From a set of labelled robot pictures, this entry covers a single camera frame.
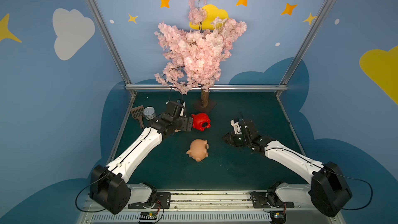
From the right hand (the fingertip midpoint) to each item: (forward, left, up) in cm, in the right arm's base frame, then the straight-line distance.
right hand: (225, 136), depth 84 cm
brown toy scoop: (+20, +60, -10) cm, 64 cm away
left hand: (+5, +23, +9) cm, 25 cm away
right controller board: (-34, -26, -15) cm, 45 cm away
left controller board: (-37, +37, -14) cm, 54 cm away
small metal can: (+18, +50, -6) cm, 53 cm away
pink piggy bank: (-7, +14, -4) cm, 16 cm away
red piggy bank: (+12, +14, -4) cm, 19 cm away
